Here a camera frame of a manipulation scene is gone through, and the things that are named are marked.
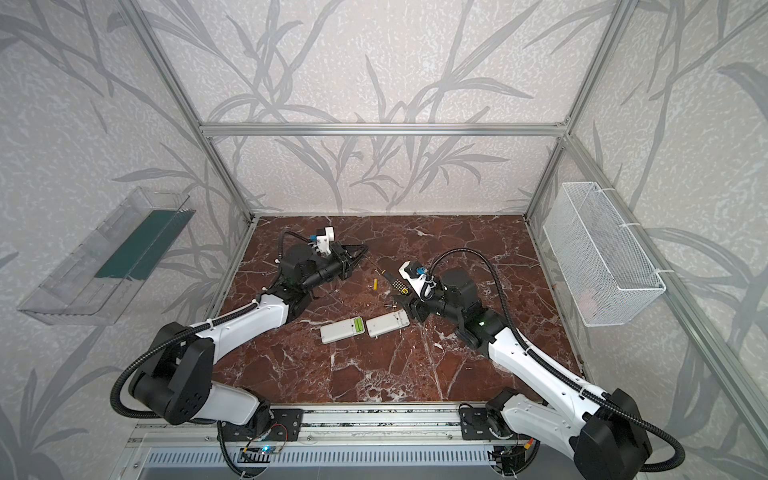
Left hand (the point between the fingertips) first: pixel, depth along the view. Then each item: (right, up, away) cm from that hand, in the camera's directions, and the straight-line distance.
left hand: (373, 240), depth 77 cm
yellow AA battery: (-1, -15, +23) cm, 27 cm away
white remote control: (+3, -26, +14) cm, 29 cm away
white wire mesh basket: (+51, -7, -14) cm, 53 cm away
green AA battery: (-6, -26, +14) cm, 30 cm away
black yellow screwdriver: (+6, -11, -3) cm, 13 cm away
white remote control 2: (-11, -27, +12) cm, 31 cm away
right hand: (+8, -9, -1) cm, 12 cm away
